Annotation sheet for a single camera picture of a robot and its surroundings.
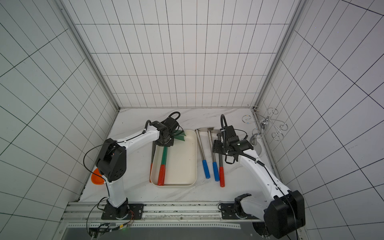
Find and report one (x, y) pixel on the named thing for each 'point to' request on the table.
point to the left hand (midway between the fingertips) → (165, 145)
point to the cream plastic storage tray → (181, 166)
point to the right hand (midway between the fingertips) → (218, 144)
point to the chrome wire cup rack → (266, 121)
